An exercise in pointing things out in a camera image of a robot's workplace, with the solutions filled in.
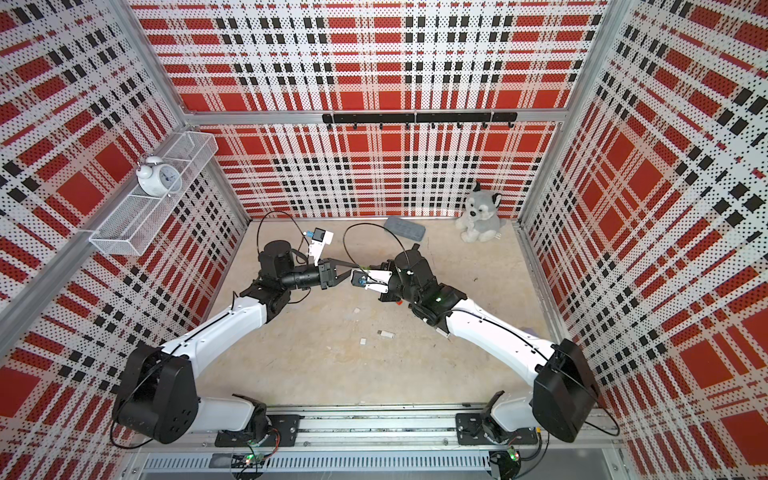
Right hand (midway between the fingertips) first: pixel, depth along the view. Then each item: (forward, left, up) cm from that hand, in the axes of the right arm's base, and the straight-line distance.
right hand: (378, 265), depth 77 cm
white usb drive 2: (-8, -1, -25) cm, 26 cm away
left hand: (-1, +4, 0) cm, 4 cm away
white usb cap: (0, +9, -24) cm, 26 cm away
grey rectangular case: (+34, -7, -23) cm, 42 cm away
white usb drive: (-22, -15, +8) cm, 28 cm away
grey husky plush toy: (+28, -34, -12) cm, 46 cm away
